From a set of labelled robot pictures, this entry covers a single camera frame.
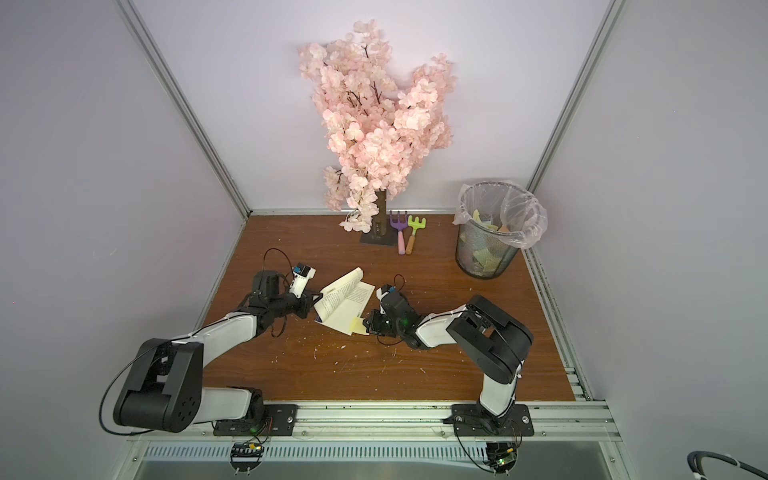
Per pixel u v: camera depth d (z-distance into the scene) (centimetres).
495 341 47
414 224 117
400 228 114
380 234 112
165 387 43
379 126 67
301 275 79
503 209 95
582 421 75
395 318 72
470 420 73
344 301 94
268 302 71
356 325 89
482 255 92
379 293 87
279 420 73
